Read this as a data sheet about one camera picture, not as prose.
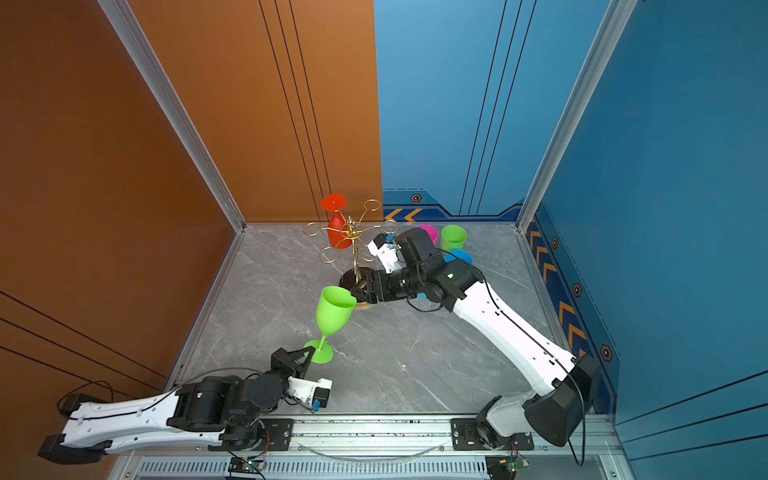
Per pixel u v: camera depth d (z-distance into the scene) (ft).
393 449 2.38
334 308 2.06
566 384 1.27
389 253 2.07
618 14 2.28
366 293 1.96
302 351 2.25
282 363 1.99
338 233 2.59
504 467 2.31
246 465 2.33
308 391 1.99
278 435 2.42
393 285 1.96
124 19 2.29
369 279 1.94
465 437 2.38
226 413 1.68
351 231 2.58
